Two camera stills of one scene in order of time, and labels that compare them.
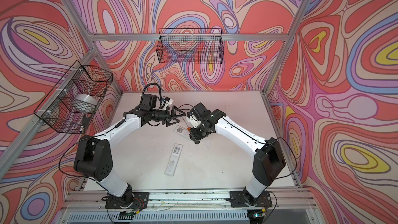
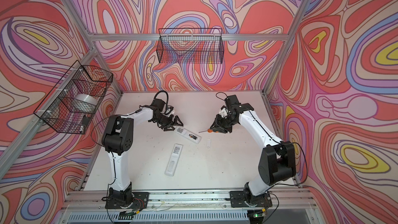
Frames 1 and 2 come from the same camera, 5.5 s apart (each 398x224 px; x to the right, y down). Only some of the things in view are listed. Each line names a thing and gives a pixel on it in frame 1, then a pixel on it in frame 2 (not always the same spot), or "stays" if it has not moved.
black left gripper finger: x=173 y=112 → x=177 y=121
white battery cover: x=208 y=143 stays
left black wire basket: x=69 y=106 stays
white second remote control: x=173 y=160 stays
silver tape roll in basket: x=84 y=102 stays
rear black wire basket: x=190 y=45 stays
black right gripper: x=195 y=136 → x=215 y=124
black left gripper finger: x=168 y=124 → x=169 y=128
